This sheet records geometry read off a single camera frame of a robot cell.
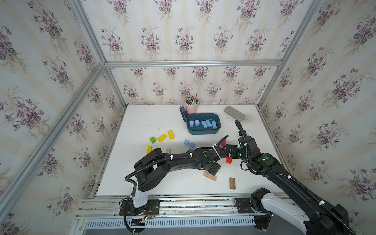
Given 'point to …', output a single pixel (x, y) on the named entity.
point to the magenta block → (223, 143)
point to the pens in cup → (192, 100)
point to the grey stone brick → (235, 114)
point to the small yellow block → (149, 149)
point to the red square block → (228, 160)
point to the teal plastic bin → (199, 129)
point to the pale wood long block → (168, 151)
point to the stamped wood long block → (210, 176)
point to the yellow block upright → (172, 136)
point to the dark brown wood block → (232, 181)
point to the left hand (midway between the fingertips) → (215, 167)
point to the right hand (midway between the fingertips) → (233, 148)
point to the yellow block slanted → (161, 138)
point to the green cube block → (152, 139)
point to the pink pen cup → (191, 108)
